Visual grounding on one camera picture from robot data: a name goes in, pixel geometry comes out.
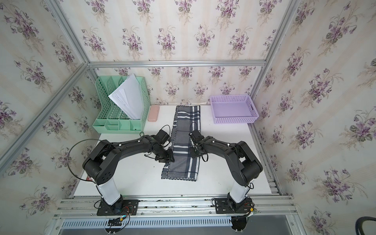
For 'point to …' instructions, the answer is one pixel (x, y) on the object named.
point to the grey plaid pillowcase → (187, 119)
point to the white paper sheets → (127, 97)
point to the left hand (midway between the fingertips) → (174, 161)
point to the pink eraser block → (153, 112)
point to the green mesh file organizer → (111, 119)
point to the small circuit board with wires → (116, 222)
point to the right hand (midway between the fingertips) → (196, 153)
